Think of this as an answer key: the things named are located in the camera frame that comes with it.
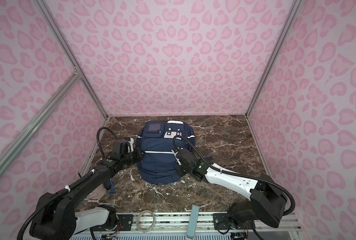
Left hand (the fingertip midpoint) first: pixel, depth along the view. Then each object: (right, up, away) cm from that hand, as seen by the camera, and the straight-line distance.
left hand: (145, 149), depth 85 cm
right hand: (+19, -7, -4) cm, 21 cm away
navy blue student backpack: (+7, +4, +7) cm, 11 cm away
